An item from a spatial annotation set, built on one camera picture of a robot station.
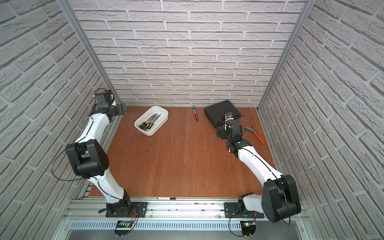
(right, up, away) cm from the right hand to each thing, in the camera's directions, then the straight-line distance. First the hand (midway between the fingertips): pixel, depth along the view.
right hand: (229, 126), depth 86 cm
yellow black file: (-55, +1, +20) cm, 58 cm away
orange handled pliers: (+20, -3, +20) cm, 28 cm away
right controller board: (+6, -49, -15) cm, 52 cm away
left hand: (-68, +14, +4) cm, 70 cm away
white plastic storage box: (-59, +3, +21) cm, 63 cm away
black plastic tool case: (-5, +9, +27) cm, 29 cm away
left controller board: (-56, -50, -14) cm, 76 cm away
